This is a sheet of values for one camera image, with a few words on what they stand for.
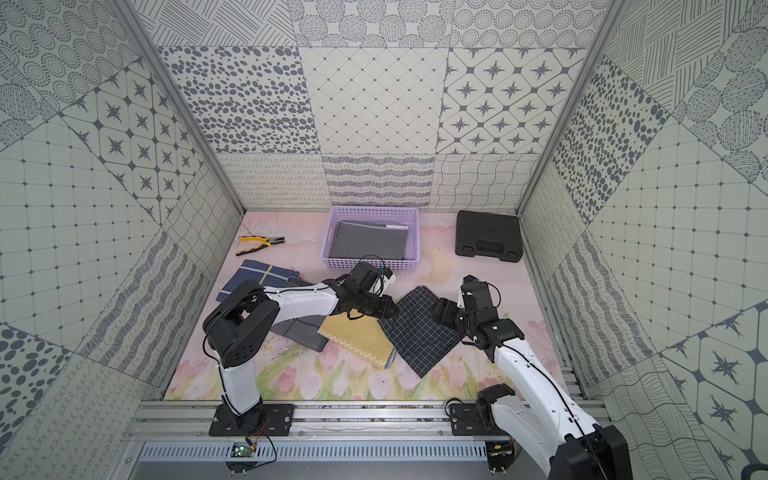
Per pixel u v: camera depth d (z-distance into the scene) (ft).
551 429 1.36
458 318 2.31
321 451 2.30
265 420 2.39
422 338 2.88
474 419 2.41
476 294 2.05
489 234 3.56
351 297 2.40
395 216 3.76
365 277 2.45
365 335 2.81
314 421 2.50
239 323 1.68
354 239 3.64
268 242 3.61
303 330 2.90
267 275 3.31
